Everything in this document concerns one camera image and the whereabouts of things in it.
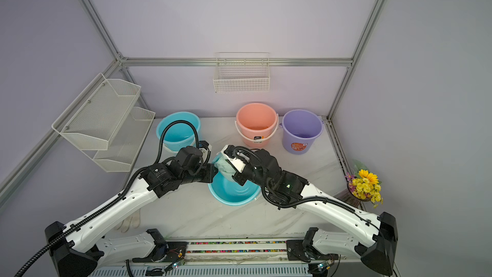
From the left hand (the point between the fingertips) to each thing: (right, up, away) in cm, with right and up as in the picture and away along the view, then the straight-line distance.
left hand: (215, 173), depth 74 cm
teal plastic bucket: (+4, -11, +10) cm, 15 cm away
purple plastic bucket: (+39, +18, +20) cm, 47 cm away
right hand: (+7, +6, -6) cm, 11 cm away
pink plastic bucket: (+16, +21, +22) cm, 35 cm away
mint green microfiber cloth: (+4, +4, -6) cm, 9 cm away
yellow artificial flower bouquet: (+53, -3, -9) cm, 54 cm away
